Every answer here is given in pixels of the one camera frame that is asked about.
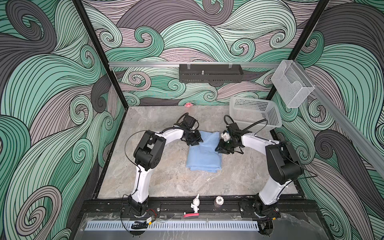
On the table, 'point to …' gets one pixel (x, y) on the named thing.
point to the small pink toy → (188, 105)
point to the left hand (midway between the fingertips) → (203, 140)
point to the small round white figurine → (219, 200)
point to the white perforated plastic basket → (246, 111)
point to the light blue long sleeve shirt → (203, 156)
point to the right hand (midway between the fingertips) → (216, 150)
